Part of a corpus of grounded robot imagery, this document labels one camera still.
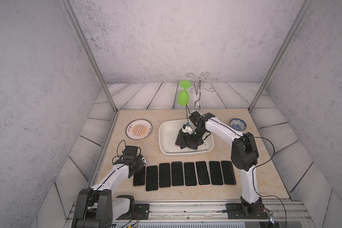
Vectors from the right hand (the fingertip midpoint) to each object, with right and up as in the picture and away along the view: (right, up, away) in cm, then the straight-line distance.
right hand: (187, 146), depth 88 cm
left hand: (-28, -11, +2) cm, 30 cm away
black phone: (-21, -18, -3) cm, 28 cm away
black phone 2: (+17, -16, -2) cm, 23 cm away
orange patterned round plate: (-35, +9, +20) cm, 41 cm away
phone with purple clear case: (-28, -17, -5) cm, 33 cm away
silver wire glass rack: (+8, +40, +6) cm, 41 cm away
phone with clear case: (-14, -16, -3) cm, 22 cm away
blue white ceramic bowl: (+40, +13, +20) cm, 47 cm away
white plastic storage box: (-13, +9, +20) cm, 25 cm away
